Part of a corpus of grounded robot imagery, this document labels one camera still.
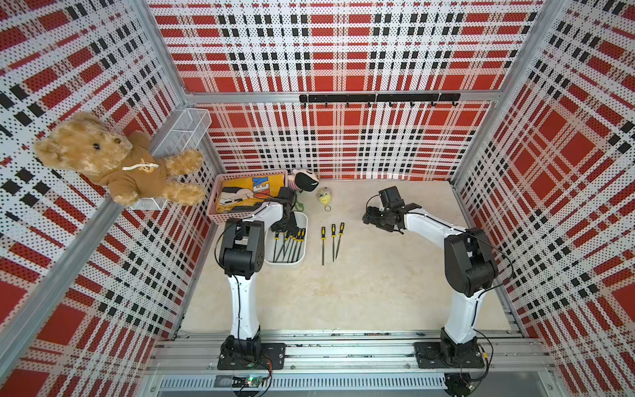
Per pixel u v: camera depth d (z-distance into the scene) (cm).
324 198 111
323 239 101
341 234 102
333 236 102
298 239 100
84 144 48
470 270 51
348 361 74
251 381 69
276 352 74
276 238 101
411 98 89
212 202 104
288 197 87
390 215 74
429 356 72
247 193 108
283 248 98
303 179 109
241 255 57
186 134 87
